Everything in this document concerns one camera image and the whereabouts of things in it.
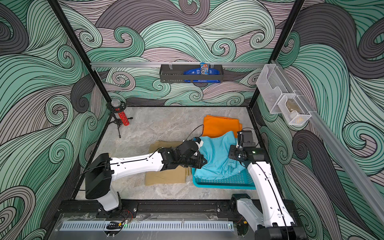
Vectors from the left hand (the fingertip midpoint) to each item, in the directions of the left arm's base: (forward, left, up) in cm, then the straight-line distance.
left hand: (208, 161), depth 74 cm
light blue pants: (+8, -5, -3) cm, 10 cm away
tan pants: (-2, +18, -16) cm, 24 cm away
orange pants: (+32, -10, -13) cm, 36 cm away
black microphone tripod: (+30, +53, +10) cm, 61 cm away
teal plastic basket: (-4, -21, -16) cm, 27 cm away
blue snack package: (+51, -4, +19) cm, 55 cm away
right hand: (+5, -16, 0) cm, 16 cm away
